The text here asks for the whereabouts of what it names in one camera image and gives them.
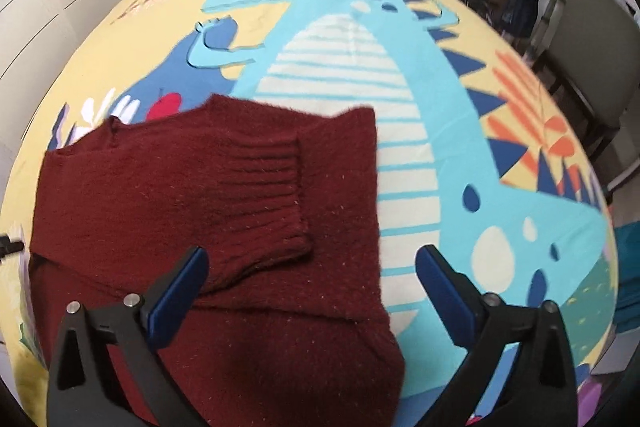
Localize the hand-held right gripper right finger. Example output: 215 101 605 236
415 244 581 427

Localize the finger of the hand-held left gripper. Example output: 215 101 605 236
0 234 24 259

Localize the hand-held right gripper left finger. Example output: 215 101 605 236
46 246 210 427

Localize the dark red knit sweater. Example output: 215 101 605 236
27 94 406 427

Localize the pink plastic item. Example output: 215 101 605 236
575 347 608 408

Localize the stack of teal cloth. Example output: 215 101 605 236
612 222 640 328

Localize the yellow dinosaur printed blanket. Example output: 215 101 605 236
0 0 621 427

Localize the dark blue tote bag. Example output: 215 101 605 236
500 0 541 38

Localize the black backpack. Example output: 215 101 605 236
457 0 501 22

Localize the grey upholstered chair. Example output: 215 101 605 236
530 0 640 188

